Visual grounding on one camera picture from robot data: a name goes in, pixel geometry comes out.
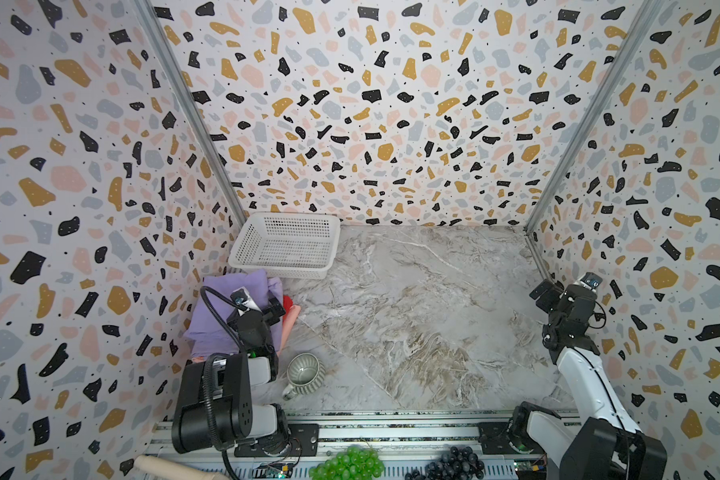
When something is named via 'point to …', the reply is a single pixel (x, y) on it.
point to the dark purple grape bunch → (456, 464)
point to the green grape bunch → (352, 463)
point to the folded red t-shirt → (287, 302)
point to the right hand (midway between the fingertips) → (559, 283)
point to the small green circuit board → (276, 474)
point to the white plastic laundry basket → (294, 245)
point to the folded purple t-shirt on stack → (208, 338)
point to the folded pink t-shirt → (291, 317)
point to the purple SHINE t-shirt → (259, 283)
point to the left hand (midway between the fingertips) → (255, 294)
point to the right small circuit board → (531, 465)
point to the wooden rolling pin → (148, 467)
